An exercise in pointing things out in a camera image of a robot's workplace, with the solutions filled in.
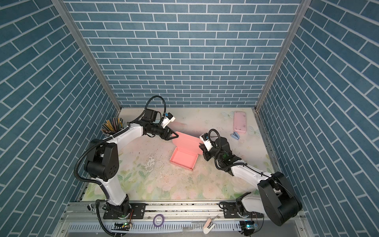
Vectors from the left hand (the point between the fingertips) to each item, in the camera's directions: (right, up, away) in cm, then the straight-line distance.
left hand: (175, 133), depth 89 cm
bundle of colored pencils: (-41, +5, +4) cm, 42 cm away
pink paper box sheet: (+7, -11, +1) cm, 13 cm away
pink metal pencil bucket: (-35, +4, +4) cm, 36 cm away
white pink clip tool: (+19, -42, -21) cm, 50 cm away
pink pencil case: (+47, +7, +23) cm, 52 cm away
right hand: (+15, -6, -3) cm, 17 cm away
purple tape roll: (-3, -40, -18) cm, 44 cm away
